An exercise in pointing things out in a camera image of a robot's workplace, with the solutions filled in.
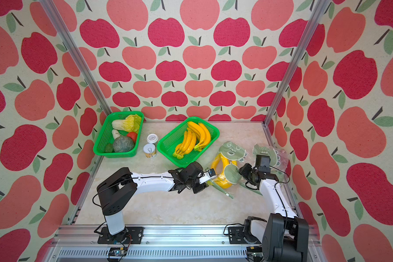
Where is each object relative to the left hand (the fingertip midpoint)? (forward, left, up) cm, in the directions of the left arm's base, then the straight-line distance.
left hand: (207, 186), depth 86 cm
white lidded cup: (+30, +34, +3) cm, 46 cm away
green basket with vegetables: (+34, +67, +2) cm, 75 cm away
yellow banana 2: (+26, +8, +5) cm, 27 cm away
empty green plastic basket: (+32, +22, -2) cm, 38 cm away
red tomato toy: (+33, +47, +3) cm, 58 cm away
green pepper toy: (+24, +61, +1) cm, 66 cm away
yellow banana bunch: (+33, +2, +6) cm, 34 cm away
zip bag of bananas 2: (+14, -41, +6) cm, 43 cm away
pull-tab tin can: (+22, +35, +2) cm, 41 cm away
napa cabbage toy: (+41, +50, +6) cm, 65 cm away
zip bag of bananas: (+8, -10, +6) cm, 15 cm away
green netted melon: (+23, +50, +6) cm, 56 cm away
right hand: (+6, -20, +3) cm, 21 cm away
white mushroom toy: (+38, +62, -1) cm, 73 cm away
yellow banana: (+25, +11, +8) cm, 28 cm away
